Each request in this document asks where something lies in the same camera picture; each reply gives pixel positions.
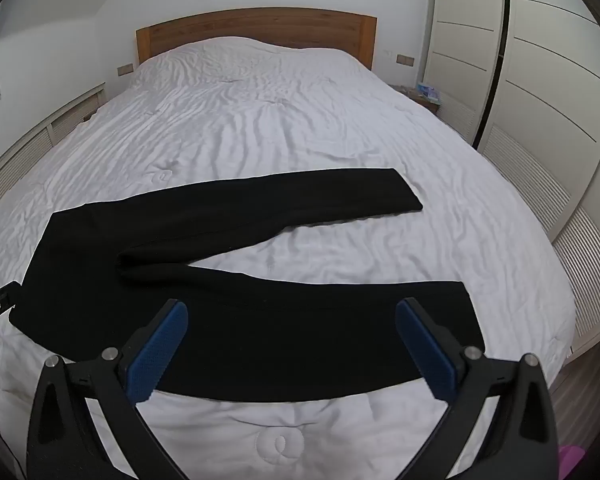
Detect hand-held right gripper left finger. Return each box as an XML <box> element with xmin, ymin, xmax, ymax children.
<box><xmin>26</xmin><ymin>298</ymin><xmax>189</xmax><ymax>480</ymax></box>

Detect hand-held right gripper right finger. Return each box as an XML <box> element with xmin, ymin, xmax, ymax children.
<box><xmin>395</xmin><ymin>297</ymin><xmax>561</xmax><ymax>480</ymax></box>

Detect black pants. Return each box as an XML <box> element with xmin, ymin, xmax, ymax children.
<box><xmin>8</xmin><ymin>167</ymin><xmax>424</xmax><ymax>403</ymax></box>

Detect white slatted radiator cover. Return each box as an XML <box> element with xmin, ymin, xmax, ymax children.
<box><xmin>0</xmin><ymin>82</ymin><xmax>106</xmax><ymax>221</ymax></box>

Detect pink object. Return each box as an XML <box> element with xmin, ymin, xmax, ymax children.
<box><xmin>559</xmin><ymin>445</ymin><xmax>588</xmax><ymax>480</ymax></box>

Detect wooden nightstand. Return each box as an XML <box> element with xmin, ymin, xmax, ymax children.
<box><xmin>390</xmin><ymin>82</ymin><xmax>443</xmax><ymax>117</ymax></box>

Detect white quilted duvet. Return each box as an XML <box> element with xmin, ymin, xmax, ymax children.
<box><xmin>0</xmin><ymin>36</ymin><xmax>578</xmax><ymax>480</ymax></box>

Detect cream wardrobe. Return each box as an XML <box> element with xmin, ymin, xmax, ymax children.
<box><xmin>422</xmin><ymin>0</ymin><xmax>600</xmax><ymax>356</ymax></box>

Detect wooden headboard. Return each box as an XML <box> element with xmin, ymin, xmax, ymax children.
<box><xmin>136</xmin><ymin>7</ymin><xmax>378</xmax><ymax>72</ymax></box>

